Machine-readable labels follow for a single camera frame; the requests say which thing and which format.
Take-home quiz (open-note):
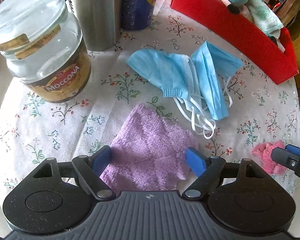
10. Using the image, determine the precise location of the pink fluffy cloth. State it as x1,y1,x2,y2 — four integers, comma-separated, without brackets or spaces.
251,140,287,176

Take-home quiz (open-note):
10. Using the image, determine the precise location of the purple fluffy towel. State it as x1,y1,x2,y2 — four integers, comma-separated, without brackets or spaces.
100,104,198,193

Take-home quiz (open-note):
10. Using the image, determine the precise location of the green white towel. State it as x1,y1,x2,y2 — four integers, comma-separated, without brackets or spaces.
245,0,283,38

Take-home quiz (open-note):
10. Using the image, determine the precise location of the floral tablecloth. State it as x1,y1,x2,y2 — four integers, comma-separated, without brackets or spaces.
0,0,300,202

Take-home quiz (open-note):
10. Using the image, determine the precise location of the red cardboard box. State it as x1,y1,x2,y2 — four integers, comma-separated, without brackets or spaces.
171,0,299,85

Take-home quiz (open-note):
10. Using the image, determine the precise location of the Moccona glass jar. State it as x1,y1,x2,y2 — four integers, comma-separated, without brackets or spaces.
0,0,91,103

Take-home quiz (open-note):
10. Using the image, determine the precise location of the stainless steel thermos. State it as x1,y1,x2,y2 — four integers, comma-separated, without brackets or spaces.
69,0,121,51

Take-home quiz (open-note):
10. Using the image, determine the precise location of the blue yellow drink can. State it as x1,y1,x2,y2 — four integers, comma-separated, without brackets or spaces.
120,0,156,31

